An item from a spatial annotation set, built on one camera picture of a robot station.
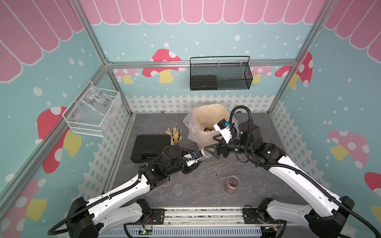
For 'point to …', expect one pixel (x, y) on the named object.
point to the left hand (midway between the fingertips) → (196, 156)
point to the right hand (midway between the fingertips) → (209, 142)
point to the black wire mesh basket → (229, 76)
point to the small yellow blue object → (161, 111)
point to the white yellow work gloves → (175, 134)
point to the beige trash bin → (205, 116)
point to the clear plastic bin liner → (187, 122)
